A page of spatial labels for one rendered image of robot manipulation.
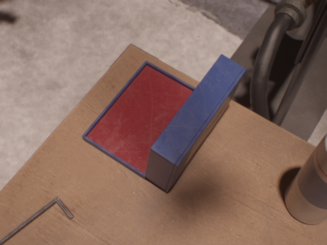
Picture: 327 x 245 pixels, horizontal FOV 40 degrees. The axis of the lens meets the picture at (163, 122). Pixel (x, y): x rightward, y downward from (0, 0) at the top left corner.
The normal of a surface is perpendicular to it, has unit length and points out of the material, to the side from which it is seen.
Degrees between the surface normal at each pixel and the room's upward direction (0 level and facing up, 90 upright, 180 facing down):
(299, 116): 0
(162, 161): 90
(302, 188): 90
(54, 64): 0
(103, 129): 0
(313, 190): 90
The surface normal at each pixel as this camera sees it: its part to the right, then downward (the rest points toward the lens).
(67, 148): 0.00, -0.47
